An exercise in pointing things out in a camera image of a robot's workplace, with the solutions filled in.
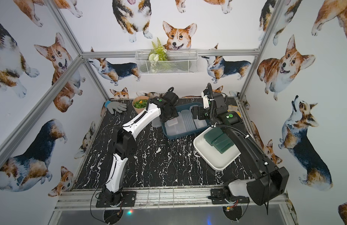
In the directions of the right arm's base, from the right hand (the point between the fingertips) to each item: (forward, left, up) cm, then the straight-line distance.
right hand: (197, 107), depth 75 cm
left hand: (+7, +12, -15) cm, 21 cm away
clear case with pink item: (+2, +15, -16) cm, 22 cm away
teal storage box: (+21, +7, -23) cm, 32 cm away
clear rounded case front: (+8, -4, -27) cm, 29 cm away
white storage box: (-15, -9, -29) cm, 34 cm away
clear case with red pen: (+4, +15, -28) cm, 32 cm away
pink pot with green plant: (+20, +40, -17) cm, 48 cm away
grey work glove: (+25, +60, -27) cm, 70 cm away
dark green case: (-8, -17, -26) cm, 32 cm away
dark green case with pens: (-2, -11, -26) cm, 28 cm away
